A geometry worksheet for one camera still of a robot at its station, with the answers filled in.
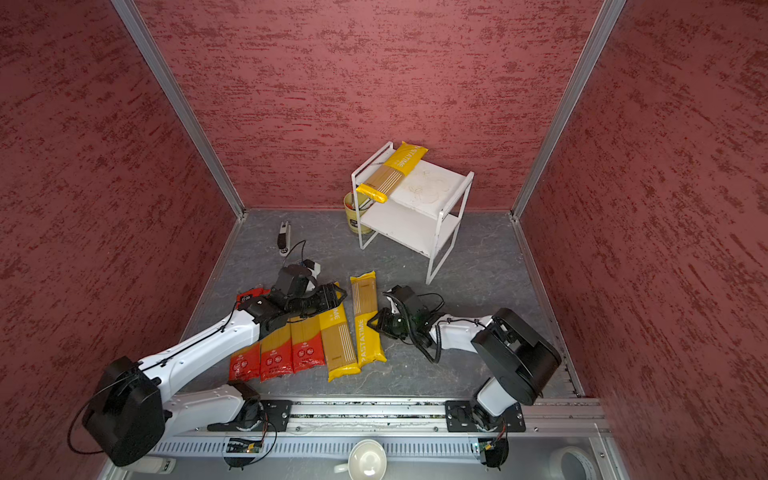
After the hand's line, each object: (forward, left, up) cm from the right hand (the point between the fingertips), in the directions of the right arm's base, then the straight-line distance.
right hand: (367, 332), depth 85 cm
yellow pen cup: (+44, +7, +10) cm, 45 cm away
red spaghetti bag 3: (-3, +17, -1) cm, 18 cm away
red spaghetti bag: (-8, +33, 0) cm, 34 cm away
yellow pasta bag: (+8, +1, 0) cm, 8 cm away
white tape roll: (-31, -44, -1) cm, 54 cm away
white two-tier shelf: (+20, -16, +28) cm, 38 cm away
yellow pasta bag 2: (-3, +9, -2) cm, 9 cm away
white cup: (-30, 0, -3) cm, 30 cm away
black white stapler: (+36, +31, +1) cm, 48 cm away
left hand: (+6, +8, +8) cm, 12 cm away
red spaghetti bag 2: (-6, +26, 0) cm, 26 cm away
